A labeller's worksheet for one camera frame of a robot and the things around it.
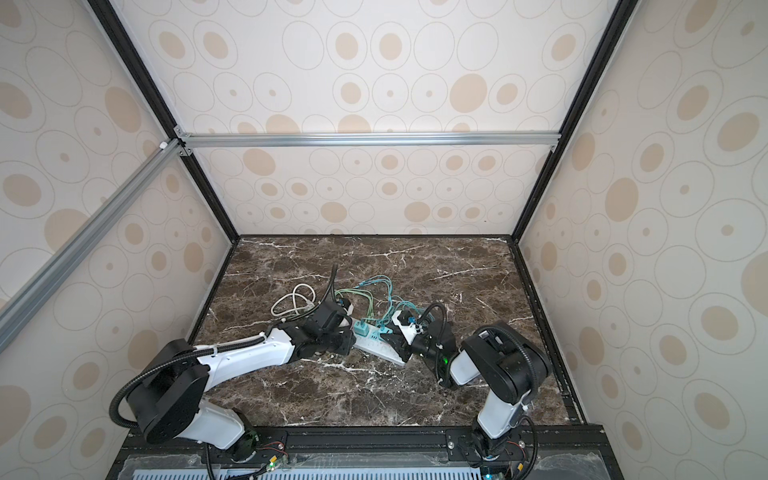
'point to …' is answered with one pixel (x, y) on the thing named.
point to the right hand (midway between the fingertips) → (397, 330)
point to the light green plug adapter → (350, 309)
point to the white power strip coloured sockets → (375, 343)
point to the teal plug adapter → (361, 328)
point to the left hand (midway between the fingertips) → (361, 338)
